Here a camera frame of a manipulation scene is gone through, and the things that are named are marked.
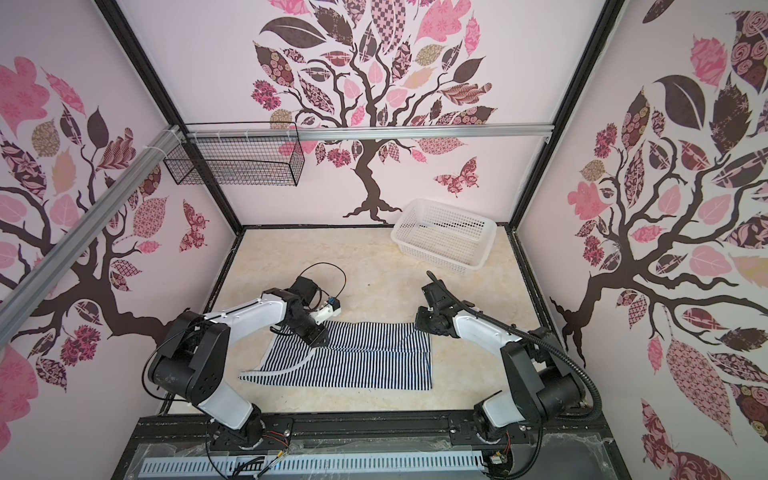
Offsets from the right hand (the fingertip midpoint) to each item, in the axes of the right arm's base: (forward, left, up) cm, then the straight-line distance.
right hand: (421, 318), depth 91 cm
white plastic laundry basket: (+38, -12, -3) cm, 40 cm away
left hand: (-7, +31, -2) cm, 32 cm away
